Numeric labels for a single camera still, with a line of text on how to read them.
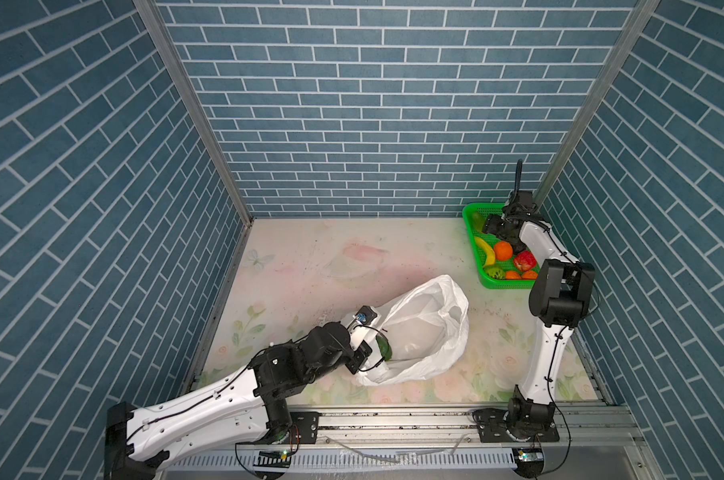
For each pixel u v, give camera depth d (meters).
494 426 0.73
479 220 1.08
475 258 1.02
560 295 0.58
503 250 1.03
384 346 0.82
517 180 0.82
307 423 0.74
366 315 0.58
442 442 0.73
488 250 1.08
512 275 0.97
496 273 0.96
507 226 0.80
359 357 0.61
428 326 0.93
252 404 0.47
